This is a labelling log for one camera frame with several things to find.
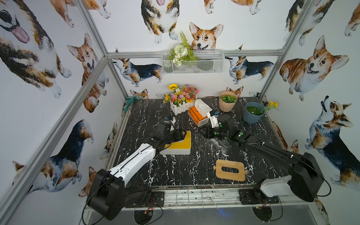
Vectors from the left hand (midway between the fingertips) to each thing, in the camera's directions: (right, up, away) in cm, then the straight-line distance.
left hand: (183, 129), depth 83 cm
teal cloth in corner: (-48, +20, +37) cm, 64 cm away
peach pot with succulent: (+31, +18, +20) cm, 41 cm away
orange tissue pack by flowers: (+9, +7, +18) cm, 21 cm away
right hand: (+12, +3, -4) cm, 13 cm away
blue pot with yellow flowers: (+51, +10, +20) cm, 56 cm away
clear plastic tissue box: (+23, -12, +5) cm, 26 cm away
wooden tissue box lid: (+33, -27, -2) cm, 43 cm away
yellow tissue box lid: (+1, -9, +1) cm, 9 cm away
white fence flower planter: (-2, +20, +18) cm, 27 cm away
